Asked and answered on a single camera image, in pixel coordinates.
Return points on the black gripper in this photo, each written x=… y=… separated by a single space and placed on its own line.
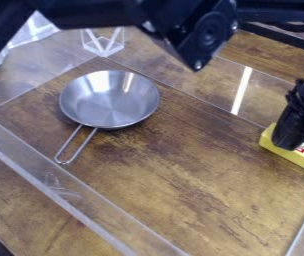
x=289 y=132

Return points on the yellow butter box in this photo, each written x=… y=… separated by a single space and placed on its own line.
x=294 y=156

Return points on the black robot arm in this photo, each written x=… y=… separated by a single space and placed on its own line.
x=191 y=27

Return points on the silver frying pan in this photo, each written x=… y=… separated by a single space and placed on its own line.
x=108 y=99

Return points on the black strip on table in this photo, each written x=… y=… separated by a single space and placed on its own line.
x=275 y=34

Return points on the clear acrylic tray barrier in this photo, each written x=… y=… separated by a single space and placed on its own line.
x=179 y=186

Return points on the white grey curtain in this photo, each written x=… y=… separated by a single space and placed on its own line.
x=36 y=29

